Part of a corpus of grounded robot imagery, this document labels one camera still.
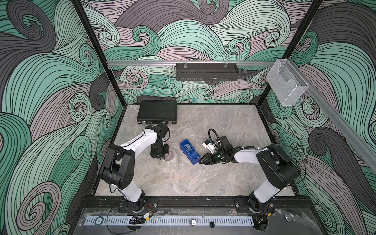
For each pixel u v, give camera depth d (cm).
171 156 83
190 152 88
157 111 113
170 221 70
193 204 74
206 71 96
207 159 80
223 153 73
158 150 77
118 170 45
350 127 57
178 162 88
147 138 58
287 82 78
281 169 46
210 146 85
